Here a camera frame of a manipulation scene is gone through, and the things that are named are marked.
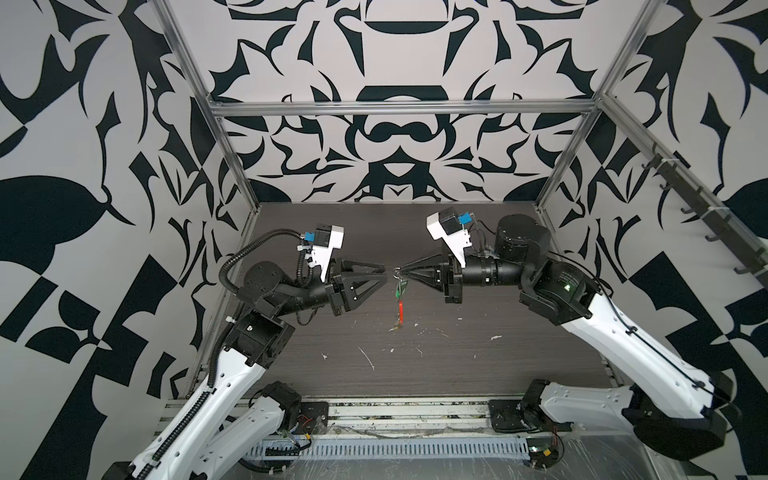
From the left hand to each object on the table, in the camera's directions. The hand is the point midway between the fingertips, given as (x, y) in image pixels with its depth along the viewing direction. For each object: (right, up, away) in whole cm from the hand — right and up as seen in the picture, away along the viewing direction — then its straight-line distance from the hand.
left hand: (387, 271), depth 52 cm
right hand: (+3, 0, -1) cm, 3 cm away
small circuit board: (+37, -45, +19) cm, 61 cm away
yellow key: (+3, -21, +37) cm, 43 cm away
